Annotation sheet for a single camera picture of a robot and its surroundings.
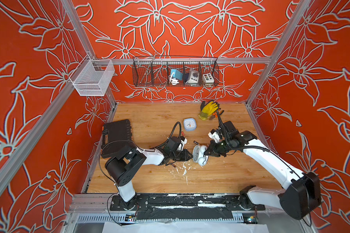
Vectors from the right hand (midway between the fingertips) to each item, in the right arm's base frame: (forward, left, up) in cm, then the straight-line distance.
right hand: (202, 153), depth 74 cm
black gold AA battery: (+15, 0, -15) cm, 21 cm away
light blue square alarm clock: (+28, +4, -12) cm, 31 cm away
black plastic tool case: (+18, +55, -11) cm, 59 cm away
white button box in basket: (+48, -7, +14) cm, 50 cm away
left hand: (+4, +3, -12) cm, 13 cm away
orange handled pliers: (+40, -17, -14) cm, 46 cm away
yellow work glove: (+44, -11, -14) cm, 48 cm away
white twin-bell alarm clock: (+2, +1, -7) cm, 7 cm away
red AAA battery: (+22, +9, -15) cm, 28 cm away
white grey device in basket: (+45, +3, +17) cm, 48 cm away
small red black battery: (-1, +15, -14) cm, 21 cm away
